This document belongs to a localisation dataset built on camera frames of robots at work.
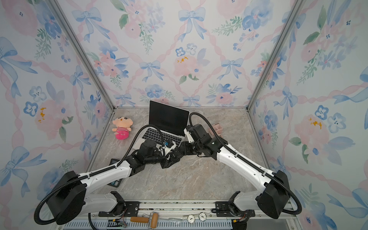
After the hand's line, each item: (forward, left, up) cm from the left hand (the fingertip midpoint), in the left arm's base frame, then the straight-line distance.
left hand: (177, 154), depth 80 cm
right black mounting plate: (-22, -25, -13) cm, 36 cm away
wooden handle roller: (-29, +11, -12) cm, 33 cm away
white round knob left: (-28, -7, -13) cm, 32 cm away
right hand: (+1, -3, +5) cm, 6 cm away
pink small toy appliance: (+24, -27, -8) cm, 37 cm away
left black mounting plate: (-25, +25, -12) cm, 37 cm away
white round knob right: (-27, -13, -13) cm, 33 cm away
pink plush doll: (+26, +39, -6) cm, 48 cm away
